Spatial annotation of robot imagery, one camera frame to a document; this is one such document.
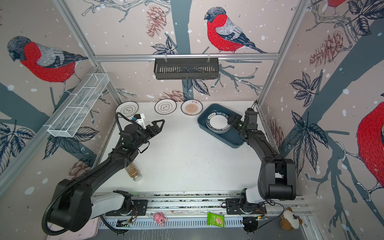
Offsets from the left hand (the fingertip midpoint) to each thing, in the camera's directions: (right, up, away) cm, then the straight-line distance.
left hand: (160, 123), depth 80 cm
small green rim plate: (+35, -1, +25) cm, 43 cm away
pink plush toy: (+2, -44, -11) cm, 46 cm away
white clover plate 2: (-6, +11, +39) cm, 41 cm away
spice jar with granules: (-15, -27, +2) cm, 31 cm away
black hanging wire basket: (+2, +39, +27) cm, 47 cm away
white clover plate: (-36, +10, +38) cm, 53 cm away
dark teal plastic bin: (+43, -10, +17) cm, 48 cm away
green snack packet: (+29, -46, -10) cm, 55 cm away
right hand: (+42, +1, +10) cm, 43 cm away
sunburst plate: (+16, +11, +39) cm, 43 cm away
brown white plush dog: (+63, -45, -12) cm, 78 cm away
